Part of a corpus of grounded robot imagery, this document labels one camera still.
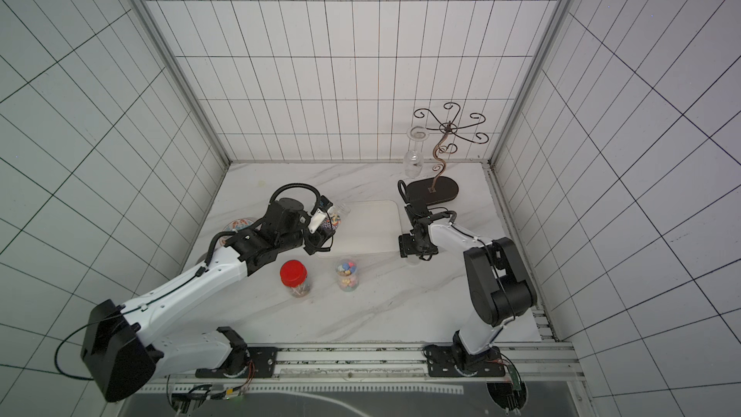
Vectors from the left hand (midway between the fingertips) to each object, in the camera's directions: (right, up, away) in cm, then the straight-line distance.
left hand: (321, 230), depth 80 cm
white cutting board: (+14, -2, +21) cm, 25 cm away
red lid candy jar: (-7, -12, -3) cm, 14 cm away
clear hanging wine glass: (+28, +21, +10) cm, 37 cm away
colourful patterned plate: (-31, 0, +15) cm, 34 cm away
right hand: (+29, -7, +14) cm, 33 cm away
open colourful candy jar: (+7, -12, +1) cm, 14 cm away
